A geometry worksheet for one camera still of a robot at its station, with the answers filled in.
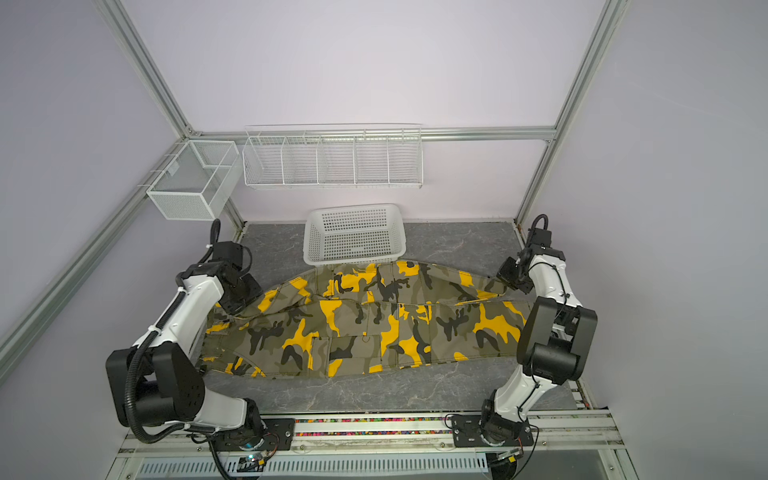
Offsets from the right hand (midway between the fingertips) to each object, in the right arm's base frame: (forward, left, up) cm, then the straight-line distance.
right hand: (508, 282), depth 91 cm
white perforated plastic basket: (+27, +51, -8) cm, 59 cm away
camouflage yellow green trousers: (-9, +48, -6) cm, 50 cm away
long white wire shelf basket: (+37, +53, +21) cm, 68 cm away
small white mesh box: (+30, +101, +17) cm, 107 cm away
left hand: (-8, +75, +3) cm, 76 cm away
